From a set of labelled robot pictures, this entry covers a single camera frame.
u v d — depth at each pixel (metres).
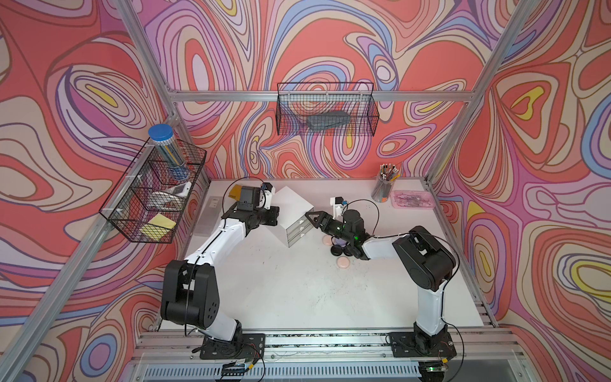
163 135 0.70
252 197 0.69
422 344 0.65
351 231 0.75
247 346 0.72
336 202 0.86
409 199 1.11
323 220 0.82
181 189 0.73
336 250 0.95
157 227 0.63
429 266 0.52
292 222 0.88
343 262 0.91
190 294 0.43
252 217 0.67
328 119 0.88
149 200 0.73
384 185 1.05
